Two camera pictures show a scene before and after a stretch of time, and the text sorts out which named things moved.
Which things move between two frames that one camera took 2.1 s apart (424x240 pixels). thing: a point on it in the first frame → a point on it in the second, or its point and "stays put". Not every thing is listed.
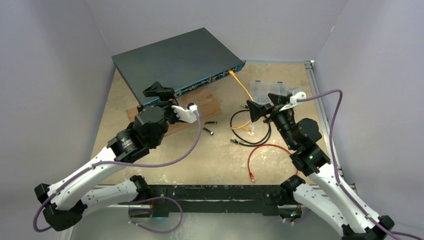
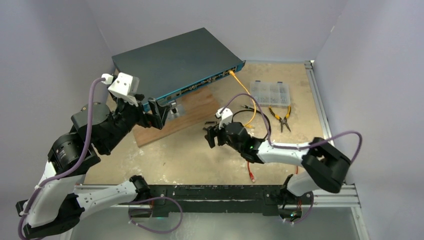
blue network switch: (184, 60) stays put
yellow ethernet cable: (232, 73) stays put
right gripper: (257, 111) → (213, 130)
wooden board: (203, 100) stays put
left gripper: (167, 97) → (159, 112)
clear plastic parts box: (260, 90) stays put
